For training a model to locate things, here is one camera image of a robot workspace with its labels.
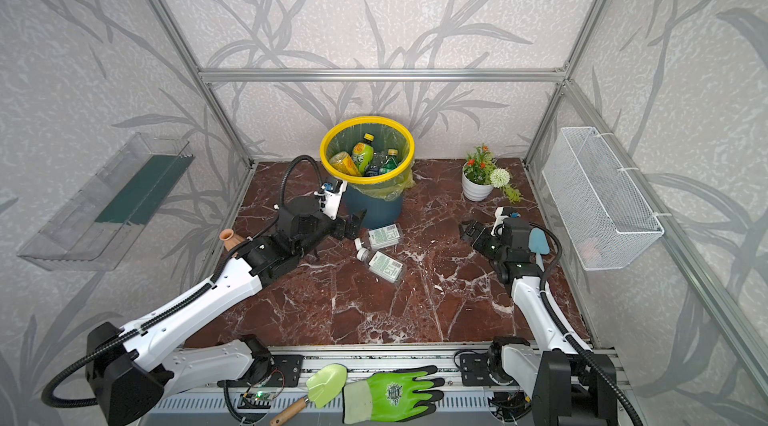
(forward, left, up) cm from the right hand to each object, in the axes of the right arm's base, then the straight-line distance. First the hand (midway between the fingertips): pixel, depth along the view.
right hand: (470, 221), depth 86 cm
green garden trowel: (-39, +39, -13) cm, 57 cm away
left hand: (-1, +32, +15) cm, 35 cm away
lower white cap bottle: (-9, +26, -10) cm, 30 cm away
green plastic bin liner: (+25, +25, +11) cm, 37 cm away
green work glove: (-41, +23, -11) cm, 48 cm away
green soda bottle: (+17, +23, +7) cm, 30 cm away
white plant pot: (+17, -5, -8) cm, 20 cm away
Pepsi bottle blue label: (+19, +29, +3) cm, 35 cm away
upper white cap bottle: (0, +27, -10) cm, 29 cm away
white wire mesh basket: (-13, -23, +21) cm, 34 cm away
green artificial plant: (+20, -6, 0) cm, 21 cm away
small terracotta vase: (-5, +69, -2) cm, 70 cm away
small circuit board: (-42, +55, -15) cm, 71 cm away
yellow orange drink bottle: (+10, +36, +14) cm, 40 cm away
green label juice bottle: (+20, +32, +9) cm, 39 cm away
